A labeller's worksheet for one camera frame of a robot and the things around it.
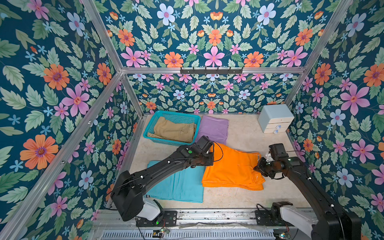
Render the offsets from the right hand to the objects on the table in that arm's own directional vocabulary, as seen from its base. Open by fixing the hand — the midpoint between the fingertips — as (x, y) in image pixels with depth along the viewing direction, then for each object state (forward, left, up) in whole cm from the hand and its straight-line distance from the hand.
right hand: (254, 167), depth 81 cm
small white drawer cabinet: (+32, -17, +6) cm, 37 cm away
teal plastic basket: (+41, +53, -2) cm, 67 cm away
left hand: (+1, +22, +6) cm, 23 cm away
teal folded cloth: (-8, +37, -9) cm, 39 cm away
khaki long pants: (+31, +57, -6) cm, 65 cm away
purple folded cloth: (+33, +20, -7) cm, 39 cm away
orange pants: (-1, +11, -2) cm, 11 cm away
